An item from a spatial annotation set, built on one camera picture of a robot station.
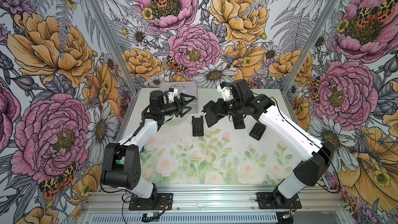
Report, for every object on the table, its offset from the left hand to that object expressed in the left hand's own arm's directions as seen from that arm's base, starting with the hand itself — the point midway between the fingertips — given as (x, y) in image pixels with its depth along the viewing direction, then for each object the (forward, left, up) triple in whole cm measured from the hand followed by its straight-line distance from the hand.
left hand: (193, 105), depth 81 cm
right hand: (-8, -8, +4) cm, 12 cm away
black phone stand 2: (+3, -27, -20) cm, 34 cm away
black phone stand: (-3, -2, -15) cm, 16 cm away
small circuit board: (-44, +19, -24) cm, 53 cm away
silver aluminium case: (+21, +4, -8) cm, 23 cm away
